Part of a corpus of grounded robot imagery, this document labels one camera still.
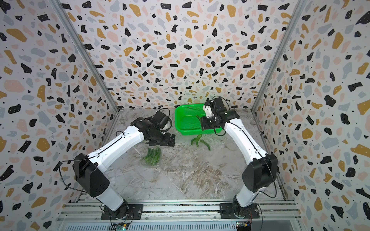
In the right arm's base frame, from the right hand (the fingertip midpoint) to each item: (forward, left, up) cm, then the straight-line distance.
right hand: (202, 124), depth 82 cm
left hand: (-10, +18, -5) cm, 21 cm away
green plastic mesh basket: (+21, +10, -21) cm, 31 cm away
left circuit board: (-47, +40, -23) cm, 66 cm away
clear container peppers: (-11, +31, -20) cm, 38 cm away
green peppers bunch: (+1, +3, -19) cm, 19 cm away
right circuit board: (-45, -21, -25) cm, 55 cm away
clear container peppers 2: (+2, 0, -22) cm, 22 cm away
